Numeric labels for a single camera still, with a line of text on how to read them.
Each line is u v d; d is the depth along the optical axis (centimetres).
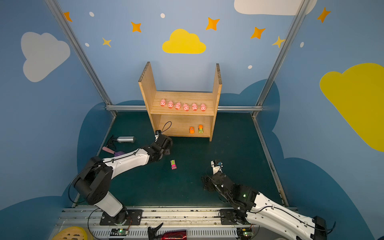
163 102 86
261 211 48
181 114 86
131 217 74
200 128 101
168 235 67
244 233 71
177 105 84
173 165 91
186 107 84
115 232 72
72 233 68
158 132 81
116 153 96
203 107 84
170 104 86
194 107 84
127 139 100
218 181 56
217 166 68
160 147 70
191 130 101
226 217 75
